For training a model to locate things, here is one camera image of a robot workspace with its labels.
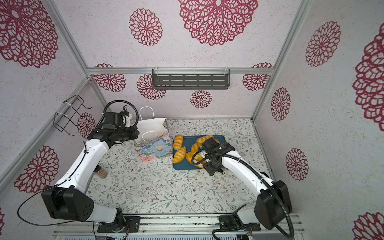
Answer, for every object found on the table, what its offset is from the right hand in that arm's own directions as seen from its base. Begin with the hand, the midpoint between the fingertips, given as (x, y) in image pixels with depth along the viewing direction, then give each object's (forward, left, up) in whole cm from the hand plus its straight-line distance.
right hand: (212, 164), depth 82 cm
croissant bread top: (+22, +7, -9) cm, 25 cm away
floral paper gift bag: (+10, +33, +8) cm, 35 cm away
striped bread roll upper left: (+21, +22, -8) cm, 31 cm away
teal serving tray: (+28, -9, -13) cm, 33 cm away
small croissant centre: (+18, +10, -8) cm, 22 cm away
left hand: (+11, +41, +12) cm, 44 cm away
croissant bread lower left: (+10, +20, -7) cm, 23 cm away
